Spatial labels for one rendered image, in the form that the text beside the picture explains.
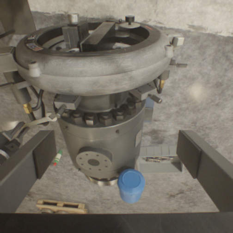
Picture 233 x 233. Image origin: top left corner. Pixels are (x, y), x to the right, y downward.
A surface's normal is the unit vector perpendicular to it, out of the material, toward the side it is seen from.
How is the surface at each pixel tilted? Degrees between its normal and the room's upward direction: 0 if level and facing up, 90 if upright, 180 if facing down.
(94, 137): 3
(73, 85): 2
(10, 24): 0
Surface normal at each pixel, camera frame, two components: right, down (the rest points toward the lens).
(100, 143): 0.04, 0.65
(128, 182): -0.02, -0.76
